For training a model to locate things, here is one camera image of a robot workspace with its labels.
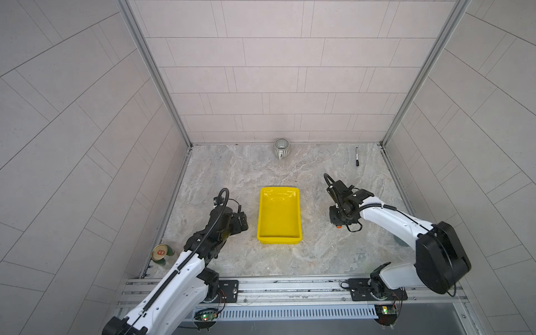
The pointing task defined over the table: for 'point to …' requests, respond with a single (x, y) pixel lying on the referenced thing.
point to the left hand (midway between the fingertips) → (239, 215)
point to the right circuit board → (386, 314)
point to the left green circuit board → (207, 315)
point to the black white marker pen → (357, 161)
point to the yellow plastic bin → (280, 216)
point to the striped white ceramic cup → (282, 148)
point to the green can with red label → (160, 251)
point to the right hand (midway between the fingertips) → (334, 219)
